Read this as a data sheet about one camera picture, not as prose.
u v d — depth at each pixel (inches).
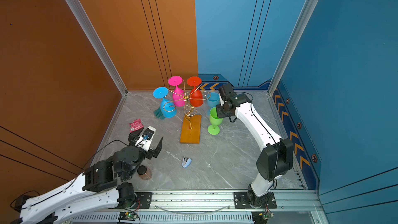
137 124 39.2
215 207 28.5
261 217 27.8
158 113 41.1
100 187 17.9
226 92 25.2
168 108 31.1
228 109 22.8
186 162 32.7
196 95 32.9
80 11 31.0
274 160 16.9
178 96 33.4
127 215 27.9
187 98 29.6
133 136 22.9
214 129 36.3
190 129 38.7
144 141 20.8
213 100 36.8
